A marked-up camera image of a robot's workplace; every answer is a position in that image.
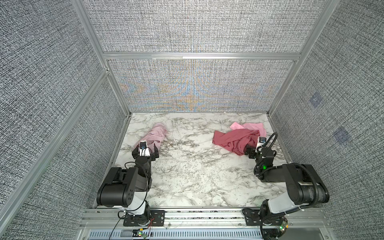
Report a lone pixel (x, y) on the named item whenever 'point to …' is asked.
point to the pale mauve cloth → (154, 136)
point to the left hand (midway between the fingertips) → (145, 145)
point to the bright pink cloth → (258, 126)
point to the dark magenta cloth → (236, 141)
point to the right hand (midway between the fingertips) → (255, 144)
